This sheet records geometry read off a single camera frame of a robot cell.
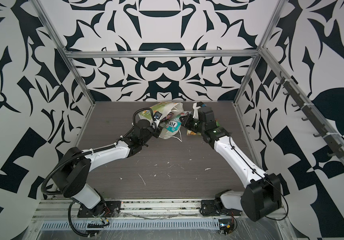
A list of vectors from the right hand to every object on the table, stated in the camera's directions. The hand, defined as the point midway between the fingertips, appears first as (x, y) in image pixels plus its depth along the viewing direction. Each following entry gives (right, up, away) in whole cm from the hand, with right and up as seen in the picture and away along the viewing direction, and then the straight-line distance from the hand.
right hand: (179, 118), depth 77 cm
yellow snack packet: (+8, -10, +23) cm, 26 cm away
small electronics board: (+22, -51, -5) cm, 55 cm away
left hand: (-11, +1, +8) cm, 13 cm away
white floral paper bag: (-6, +5, +12) cm, 14 cm away
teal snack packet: (-2, -3, +1) cm, 4 cm away
